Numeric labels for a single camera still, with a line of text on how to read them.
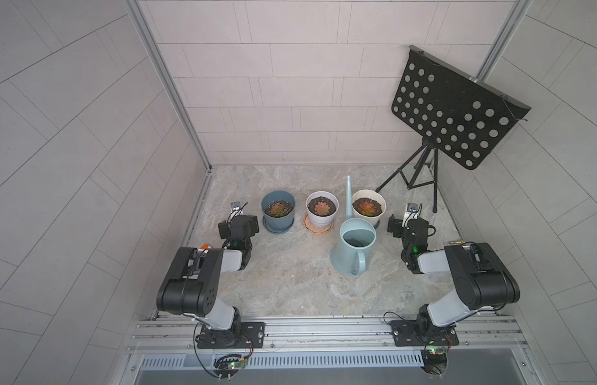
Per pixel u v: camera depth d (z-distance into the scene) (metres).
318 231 0.94
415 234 0.70
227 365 0.68
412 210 0.78
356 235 0.74
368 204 0.91
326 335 0.72
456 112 0.72
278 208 0.91
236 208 0.77
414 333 0.71
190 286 0.44
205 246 0.88
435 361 0.68
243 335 0.70
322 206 0.91
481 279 0.45
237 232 0.70
